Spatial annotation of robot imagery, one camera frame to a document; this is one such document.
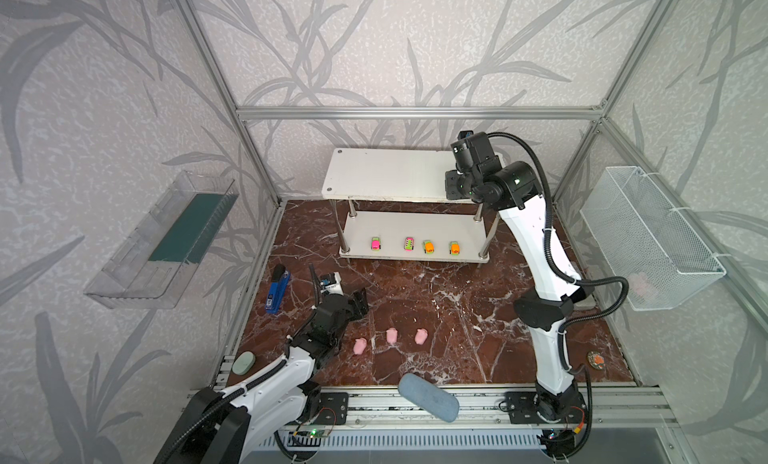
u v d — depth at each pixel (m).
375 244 0.96
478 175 0.52
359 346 0.82
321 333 0.65
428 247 0.96
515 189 0.47
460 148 0.53
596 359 0.81
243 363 0.80
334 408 0.73
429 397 0.73
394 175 0.79
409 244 0.96
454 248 0.95
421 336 0.84
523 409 0.72
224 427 0.41
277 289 0.91
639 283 0.73
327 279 0.75
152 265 0.64
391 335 0.84
